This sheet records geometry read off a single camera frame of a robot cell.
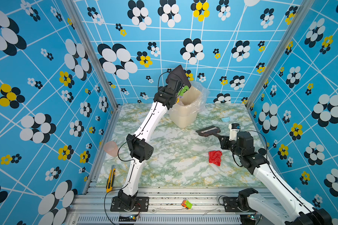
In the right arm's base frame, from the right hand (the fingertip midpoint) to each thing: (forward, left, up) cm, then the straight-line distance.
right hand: (221, 136), depth 81 cm
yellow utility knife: (-21, +65, -15) cm, 70 cm away
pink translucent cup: (0, +71, -16) cm, 73 cm away
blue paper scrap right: (+26, -13, -16) cm, 33 cm away
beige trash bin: (+19, +21, -9) cm, 30 cm away
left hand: (+23, +34, +16) cm, 44 cm away
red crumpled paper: (-6, +2, -15) cm, 16 cm away
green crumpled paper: (+24, +23, +13) cm, 36 cm away
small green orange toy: (-32, +21, -15) cm, 41 cm away
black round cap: (-5, -26, -9) cm, 28 cm away
